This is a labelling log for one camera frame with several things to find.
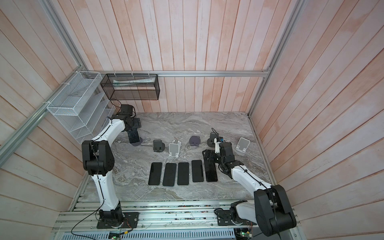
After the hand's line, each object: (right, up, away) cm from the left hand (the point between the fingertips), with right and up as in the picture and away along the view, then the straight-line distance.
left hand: (133, 126), depth 99 cm
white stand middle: (+28, -16, -4) cm, 32 cm away
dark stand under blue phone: (+42, -10, +4) cm, 43 cm away
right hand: (+50, -16, -9) cm, 53 cm away
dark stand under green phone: (+16, -13, +2) cm, 21 cm away
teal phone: (+34, -30, -11) cm, 47 cm away
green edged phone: (+17, -29, -10) cm, 36 cm away
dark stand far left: (+3, -12, 0) cm, 12 cm away
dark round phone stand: (+53, -11, +2) cm, 54 cm away
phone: (0, -7, -1) cm, 7 cm away
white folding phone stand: (+72, -12, -5) cm, 74 cm away
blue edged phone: (+26, -32, -13) cm, 43 cm away
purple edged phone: (+51, -28, -11) cm, 59 cm away
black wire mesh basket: (-2, +28, +2) cm, 28 cm away
